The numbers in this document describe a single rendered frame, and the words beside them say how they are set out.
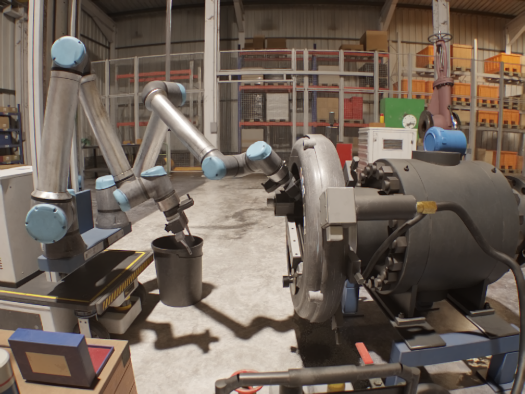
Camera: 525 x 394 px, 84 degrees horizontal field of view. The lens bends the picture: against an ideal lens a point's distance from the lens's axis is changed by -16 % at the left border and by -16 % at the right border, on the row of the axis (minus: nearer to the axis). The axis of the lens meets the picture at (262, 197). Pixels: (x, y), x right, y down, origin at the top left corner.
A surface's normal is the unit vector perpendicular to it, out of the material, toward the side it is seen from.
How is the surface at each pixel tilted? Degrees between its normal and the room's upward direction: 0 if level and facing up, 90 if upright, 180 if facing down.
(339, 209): 68
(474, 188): 48
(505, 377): 90
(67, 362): 97
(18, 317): 90
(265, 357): 0
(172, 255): 93
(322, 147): 28
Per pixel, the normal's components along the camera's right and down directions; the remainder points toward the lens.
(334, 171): 0.01, -0.56
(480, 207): 0.04, -0.30
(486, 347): 0.04, 0.17
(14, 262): 1.00, 0.00
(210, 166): -0.52, 0.19
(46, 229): 0.35, 0.25
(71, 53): 0.39, 0.03
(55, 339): 0.00, -0.96
